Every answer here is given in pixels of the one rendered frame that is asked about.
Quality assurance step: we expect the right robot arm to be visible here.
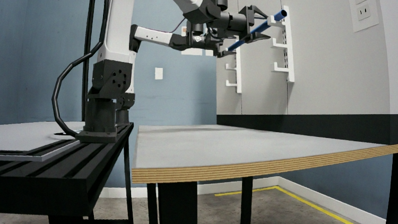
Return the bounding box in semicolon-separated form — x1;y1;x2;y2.
75;0;243;143

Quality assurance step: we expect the blue metal bar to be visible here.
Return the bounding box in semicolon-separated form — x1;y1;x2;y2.
228;10;288;51

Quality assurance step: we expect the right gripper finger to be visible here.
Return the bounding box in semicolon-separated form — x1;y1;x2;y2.
248;32;271;44
254;5;269;20

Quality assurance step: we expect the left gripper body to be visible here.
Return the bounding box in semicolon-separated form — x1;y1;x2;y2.
213;42;223;58

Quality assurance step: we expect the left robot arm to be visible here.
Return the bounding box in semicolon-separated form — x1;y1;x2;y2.
115;20;224;126

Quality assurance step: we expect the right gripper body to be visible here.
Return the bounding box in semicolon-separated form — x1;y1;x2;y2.
227;5;255;44

